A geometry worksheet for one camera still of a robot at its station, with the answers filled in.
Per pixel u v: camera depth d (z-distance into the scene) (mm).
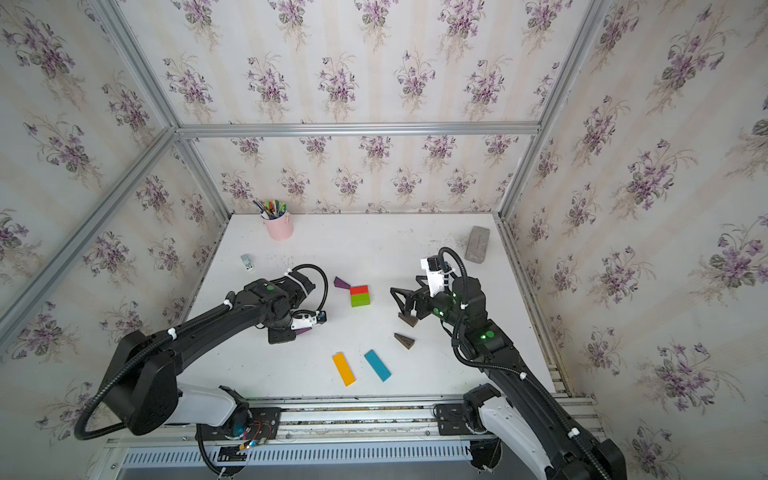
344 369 823
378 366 823
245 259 1041
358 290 966
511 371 492
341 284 981
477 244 1077
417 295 649
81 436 375
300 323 743
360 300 966
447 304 638
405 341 855
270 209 1063
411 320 902
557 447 414
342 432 721
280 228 1097
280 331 732
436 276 645
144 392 404
